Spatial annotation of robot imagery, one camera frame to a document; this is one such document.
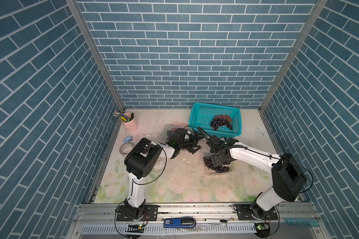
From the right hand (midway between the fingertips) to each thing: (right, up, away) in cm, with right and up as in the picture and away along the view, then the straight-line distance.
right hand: (222, 160), depth 88 cm
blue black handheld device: (-24, -23, -21) cm, 39 cm away
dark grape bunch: (-9, 0, -3) cm, 10 cm away
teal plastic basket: (-9, +29, +28) cm, 41 cm away
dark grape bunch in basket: (+4, +24, +19) cm, 31 cm away
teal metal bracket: (+38, -26, -15) cm, 49 cm away
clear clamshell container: (-7, -7, -1) cm, 10 cm away
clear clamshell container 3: (-44, +12, +18) cm, 49 cm away
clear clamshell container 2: (-37, +12, +13) cm, 41 cm away
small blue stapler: (-61, +12, +11) cm, 63 cm away
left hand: (-9, +10, +2) cm, 14 cm away
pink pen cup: (-60, +20, +14) cm, 65 cm away
